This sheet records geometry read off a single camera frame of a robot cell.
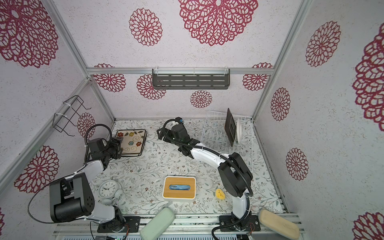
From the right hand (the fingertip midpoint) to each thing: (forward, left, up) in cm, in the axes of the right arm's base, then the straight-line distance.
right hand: (161, 129), depth 84 cm
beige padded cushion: (-40, -60, -21) cm, 75 cm away
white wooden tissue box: (-25, -11, -21) cm, 34 cm away
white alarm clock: (-29, +27, -19) cm, 43 cm away
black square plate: (+9, -40, -7) cm, 42 cm away
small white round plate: (+10, -47, -12) cm, 50 cm away
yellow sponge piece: (-27, -33, -22) cm, 48 cm away
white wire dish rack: (+13, -32, -21) cm, 41 cm away
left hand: (-3, +25, -10) cm, 27 cm away
